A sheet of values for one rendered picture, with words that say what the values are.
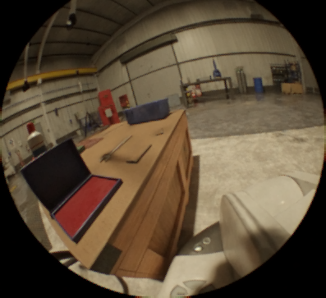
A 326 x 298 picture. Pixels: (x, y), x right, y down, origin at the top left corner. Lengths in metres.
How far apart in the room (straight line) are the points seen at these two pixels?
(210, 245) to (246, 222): 0.23
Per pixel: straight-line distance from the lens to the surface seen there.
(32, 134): 0.47
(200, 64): 7.86
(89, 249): 0.20
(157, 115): 0.71
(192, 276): 0.35
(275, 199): 0.28
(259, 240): 0.18
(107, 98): 3.20
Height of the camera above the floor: 0.61
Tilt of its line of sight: 19 degrees down
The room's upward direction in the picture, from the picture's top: 15 degrees counter-clockwise
